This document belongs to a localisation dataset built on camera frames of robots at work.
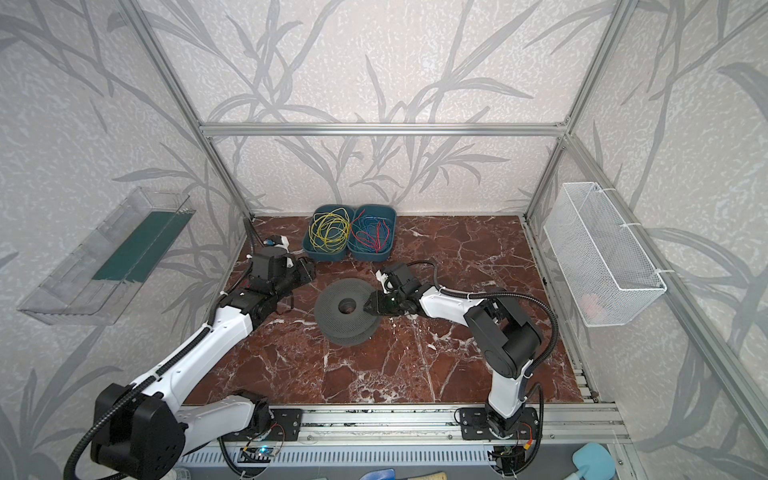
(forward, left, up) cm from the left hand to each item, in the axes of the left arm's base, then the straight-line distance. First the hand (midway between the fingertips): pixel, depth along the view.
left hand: (315, 254), depth 83 cm
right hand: (-7, -15, -14) cm, 21 cm away
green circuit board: (-45, +11, -22) cm, 51 cm away
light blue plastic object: (-46, -70, -19) cm, 86 cm away
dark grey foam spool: (-12, -6, -15) cm, 20 cm away
